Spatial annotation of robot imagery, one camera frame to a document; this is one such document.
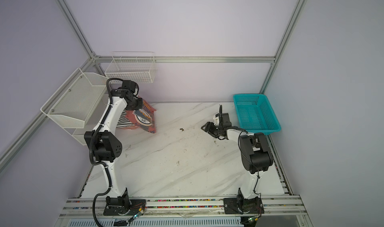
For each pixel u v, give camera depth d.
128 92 0.67
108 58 0.91
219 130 0.88
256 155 0.51
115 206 0.67
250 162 0.56
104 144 0.53
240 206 0.67
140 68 1.23
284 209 0.75
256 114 1.15
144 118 0.92
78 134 0.78
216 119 0.93
